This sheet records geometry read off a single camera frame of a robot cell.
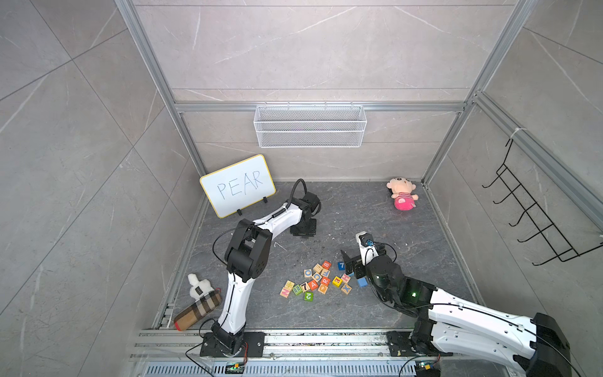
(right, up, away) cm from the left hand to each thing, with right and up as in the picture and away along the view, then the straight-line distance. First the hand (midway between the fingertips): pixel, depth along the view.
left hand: (311, 229), depth 98 cm
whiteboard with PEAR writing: (-34, +18, +4) cm, 39 cm away
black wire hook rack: (+66, +8, -30) cm, 73 cm away
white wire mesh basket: (0, +45, +3) cm, 45 cm away
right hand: (+15, -3, -22) cm, 26 cm away
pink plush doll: (+44, +18, +13) cm, 49 cm away
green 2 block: (-1, -22, -15) cm, 27 cm away
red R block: (+5, -18, -12) cm, 22 cm away
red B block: (+6, -13, -7) cm, 16 cm away
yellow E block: (+9, -18, -12) cm, 23 cm away
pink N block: (-10, -21, -14) cm, 27 cm away
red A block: (0, -19, -12) cm, 23 cm away
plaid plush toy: (-37, -22, -18) cm, 46 cm away
